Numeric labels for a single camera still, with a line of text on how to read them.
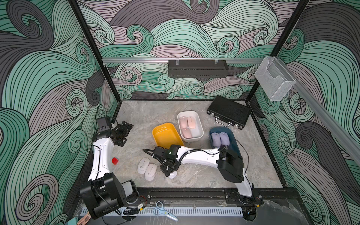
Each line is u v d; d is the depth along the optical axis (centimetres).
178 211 70
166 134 100
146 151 65
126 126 73
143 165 82
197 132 98
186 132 98
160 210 70
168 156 58
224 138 92
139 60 198
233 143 90
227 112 106
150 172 80
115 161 83
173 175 78
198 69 98
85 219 66
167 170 70
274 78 79
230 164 47
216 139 92
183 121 103
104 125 61
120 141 68
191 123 103
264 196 74
